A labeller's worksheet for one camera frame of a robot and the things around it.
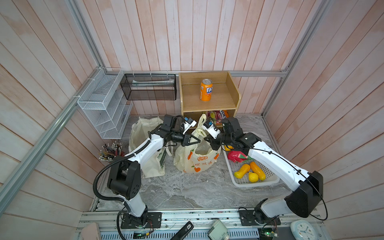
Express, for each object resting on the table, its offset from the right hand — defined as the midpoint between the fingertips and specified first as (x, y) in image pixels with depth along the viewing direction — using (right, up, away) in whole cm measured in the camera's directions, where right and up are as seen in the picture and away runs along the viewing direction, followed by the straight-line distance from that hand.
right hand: (205, 137), depth 78 cm
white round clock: (+45, -43, -9) cm, 63 cm away
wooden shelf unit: (+7, +25, +10) cm, 28 cm away
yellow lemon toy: (+28, -23, +5) cm, 37 cm away
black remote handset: (-11, -43, -11) cm, 46 cm away
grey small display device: (+4, -42, -12) cm, 44 cm away
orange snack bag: (+16, +14, +17) cm, 27 cm away
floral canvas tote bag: (-29, -15, +3) cm, 33 cm away
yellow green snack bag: (+7, +13, +14) cm, 21 cm away
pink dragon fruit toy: (+20, -12, +9) cm, 26 cm away
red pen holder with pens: (-56, -9, +7) cm, 57 cm away
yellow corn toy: (+21, -22, +7) cm, 31 cm away
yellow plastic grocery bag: (-5, -10, -4) cm, 12 cm away
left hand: (-4, -4, -1) cm, 5 cm away
